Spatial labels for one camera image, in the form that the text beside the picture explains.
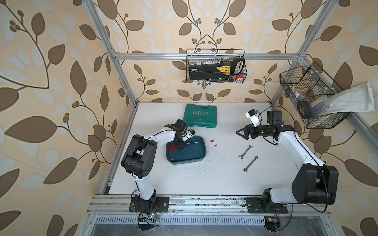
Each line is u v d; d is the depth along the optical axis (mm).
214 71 831
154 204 726
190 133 866
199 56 911
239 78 866
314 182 417
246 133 739
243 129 752
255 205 737
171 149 934
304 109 667
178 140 806
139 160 484
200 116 1071
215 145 963
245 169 864
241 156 911
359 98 566
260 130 724
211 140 990
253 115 741
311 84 799
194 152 983
